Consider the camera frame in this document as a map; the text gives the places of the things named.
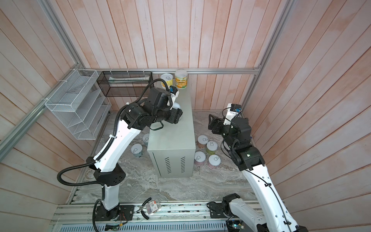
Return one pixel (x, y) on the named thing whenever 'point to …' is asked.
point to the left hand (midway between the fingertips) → (174, 113)
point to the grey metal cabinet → (172, 148)
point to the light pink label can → (199, 158)
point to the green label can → (211, 147)
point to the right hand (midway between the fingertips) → (215, 116)
